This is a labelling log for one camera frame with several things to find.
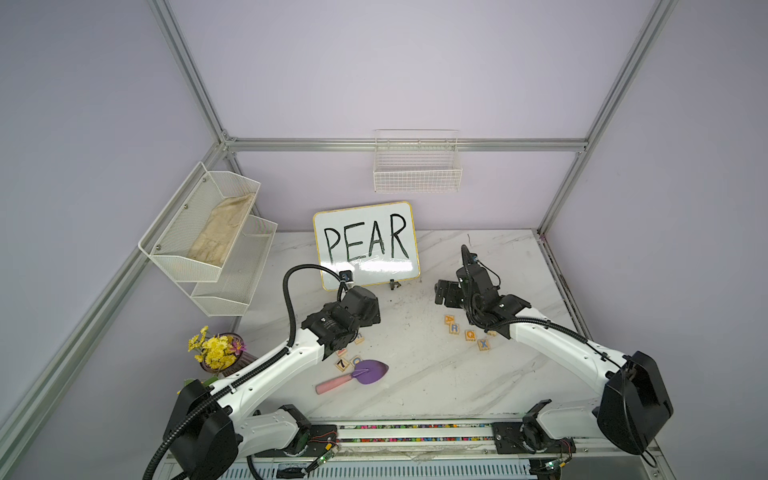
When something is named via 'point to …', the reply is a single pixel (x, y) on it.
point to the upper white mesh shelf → (194, 233)
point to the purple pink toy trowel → (365, 371)
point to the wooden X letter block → (483, 344)
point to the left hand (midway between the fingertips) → (356, 308)
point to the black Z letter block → (341, 364)
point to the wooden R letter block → (454, 329)
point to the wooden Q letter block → (471, 335)
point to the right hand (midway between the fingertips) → (442, 289)
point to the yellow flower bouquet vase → (220, 352)
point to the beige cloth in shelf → (215, 239)
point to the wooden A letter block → (450, 320)
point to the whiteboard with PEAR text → (376, 243)
